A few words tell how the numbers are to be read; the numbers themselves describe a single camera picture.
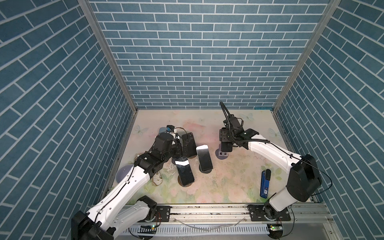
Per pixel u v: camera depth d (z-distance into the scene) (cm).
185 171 80
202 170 83
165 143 55
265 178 82
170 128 66
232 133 68
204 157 85
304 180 44
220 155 91
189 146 88
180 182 79
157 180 82
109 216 40
